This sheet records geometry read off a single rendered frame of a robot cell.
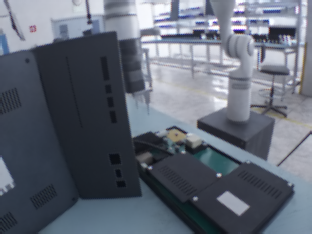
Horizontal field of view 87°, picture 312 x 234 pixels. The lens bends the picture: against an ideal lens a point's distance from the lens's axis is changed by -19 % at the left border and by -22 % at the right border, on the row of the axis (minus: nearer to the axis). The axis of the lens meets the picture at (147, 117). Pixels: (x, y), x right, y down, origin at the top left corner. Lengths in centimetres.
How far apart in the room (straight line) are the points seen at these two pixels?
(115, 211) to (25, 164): 13
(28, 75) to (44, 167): 10
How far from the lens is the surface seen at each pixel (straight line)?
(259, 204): 24
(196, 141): 32
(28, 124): 22
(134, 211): 27
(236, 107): 77
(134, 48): 42
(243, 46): 71
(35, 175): 24
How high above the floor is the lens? 120
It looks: 24 degrees down
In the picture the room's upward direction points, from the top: 7 degrees counter-clockwise
